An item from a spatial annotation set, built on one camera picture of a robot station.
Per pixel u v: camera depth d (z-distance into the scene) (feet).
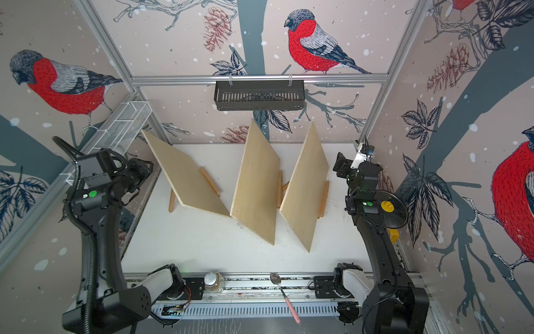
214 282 2.16
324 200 3.00
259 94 3.51
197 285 2.47
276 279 2.53
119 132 2.75
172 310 2.30
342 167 2.23
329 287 2.40
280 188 3.12
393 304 1.21
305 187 2.49
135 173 2.00
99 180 1.60
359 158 2.16
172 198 2.95
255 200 2.55
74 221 1.35
